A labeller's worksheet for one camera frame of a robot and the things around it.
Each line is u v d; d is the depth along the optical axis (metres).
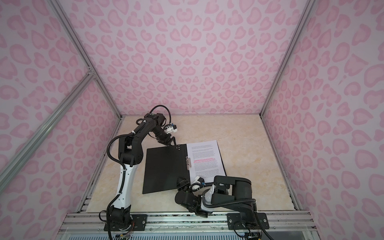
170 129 0.97
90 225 0.74
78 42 0.80
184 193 0.69
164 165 0.97
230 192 0.51
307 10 0.70
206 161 0.95
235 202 0.45
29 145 0.58
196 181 0.80
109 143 0.57
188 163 0.93
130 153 0.65
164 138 0.92
